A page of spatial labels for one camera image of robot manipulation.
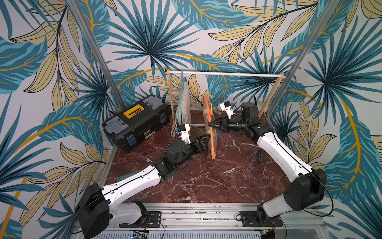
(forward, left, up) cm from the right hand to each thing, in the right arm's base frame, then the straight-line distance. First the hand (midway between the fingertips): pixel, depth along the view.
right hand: (198, 131), depth 69 cm
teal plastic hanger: (+46, +7, -3) cm, 47 cm away
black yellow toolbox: (+16, +38, -13) cm, 43 cm away
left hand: (-2, -4, -3) cm, 6 cm away
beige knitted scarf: (+17, +6, -4) cm, 18 cm away
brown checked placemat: (+4, -6, -7) cm, 10 cm away
